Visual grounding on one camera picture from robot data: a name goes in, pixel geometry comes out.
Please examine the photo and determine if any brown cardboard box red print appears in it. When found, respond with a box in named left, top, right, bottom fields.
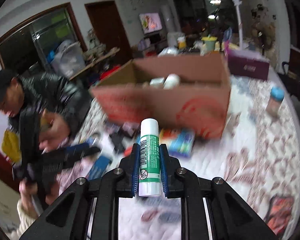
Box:
left=90, top=53, right=231, bottom=139

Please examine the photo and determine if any white green glue stick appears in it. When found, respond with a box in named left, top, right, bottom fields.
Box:
left=138, top=118, right=161, bottom=197

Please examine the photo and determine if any blue lid toothpick jar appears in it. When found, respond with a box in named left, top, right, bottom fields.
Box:
left=266, top=87, right=285, bottom=119

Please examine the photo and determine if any wall television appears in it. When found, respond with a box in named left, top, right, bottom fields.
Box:
left=139, top=12, right=162, bottom=34

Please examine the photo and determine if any person in black jacket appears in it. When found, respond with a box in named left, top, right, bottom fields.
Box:
left=0, top=69, right=93, bottom=216

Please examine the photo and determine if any purple gift box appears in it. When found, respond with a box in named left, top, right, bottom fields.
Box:
left=226, top=49, right=270, bottom=81

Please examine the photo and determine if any colourful tissue pack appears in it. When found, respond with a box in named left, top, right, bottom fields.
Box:
left=159, top=128, right=195, bottom=158

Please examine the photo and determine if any blue remote control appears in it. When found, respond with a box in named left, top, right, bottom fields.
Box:
left=86, top=155, right=112, bottom=180

